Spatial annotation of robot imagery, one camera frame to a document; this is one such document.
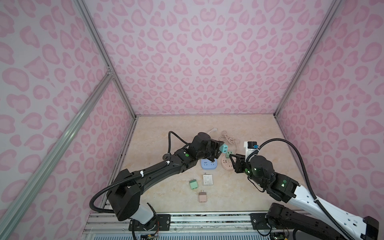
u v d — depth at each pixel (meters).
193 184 0.84
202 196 0.81
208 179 0.85
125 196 0.41
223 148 0.73
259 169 0.52
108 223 0.75
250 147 0.62
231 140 1.03
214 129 1.10
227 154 0.72
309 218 0.56
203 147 0.59
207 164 0.90
